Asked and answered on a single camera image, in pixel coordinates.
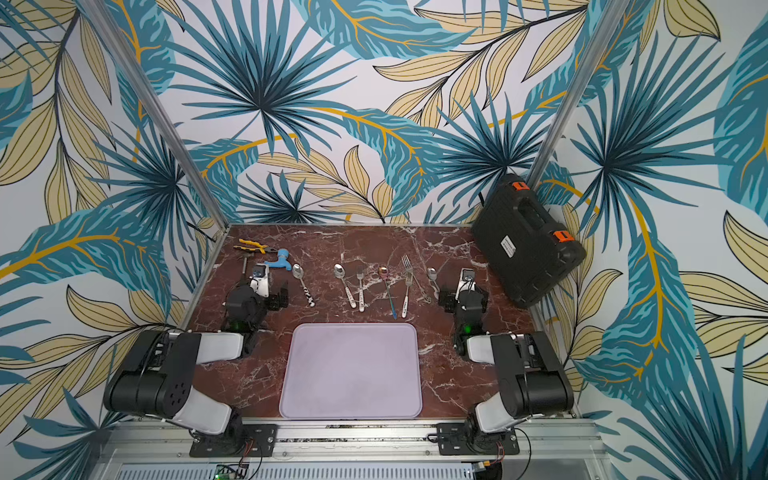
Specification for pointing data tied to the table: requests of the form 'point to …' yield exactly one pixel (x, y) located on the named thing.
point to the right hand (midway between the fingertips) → (464, 284)
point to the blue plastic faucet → (282, 261)
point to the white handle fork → (408, 280)
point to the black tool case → (522, 244)
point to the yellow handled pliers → (262, 248)
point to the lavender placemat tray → (351, 371)
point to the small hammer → (244, 265)
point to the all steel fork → (409, 268)
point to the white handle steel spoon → (432, 274)
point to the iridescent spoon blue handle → (383, 270)
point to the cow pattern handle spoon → (299, 272)
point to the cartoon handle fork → (360, 276)
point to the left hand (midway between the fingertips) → (272, 281)
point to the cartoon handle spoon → (340, 272)
